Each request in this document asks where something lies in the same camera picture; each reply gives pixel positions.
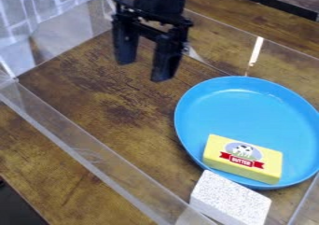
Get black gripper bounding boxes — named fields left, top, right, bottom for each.
left=112, top=0, right=193, bottom=82

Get blue round tray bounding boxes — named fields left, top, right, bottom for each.
left=175, top=77, right=319, bottom=190

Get clear acrylic enclosure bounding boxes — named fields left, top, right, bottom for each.
left=0, top=0, right=319, bottom=225

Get yellow butter block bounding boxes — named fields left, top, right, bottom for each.
left=201, top=134, right=283, bottom=185

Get white speckled block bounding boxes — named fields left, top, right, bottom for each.
left=189, top=170, right=272, bottom=225

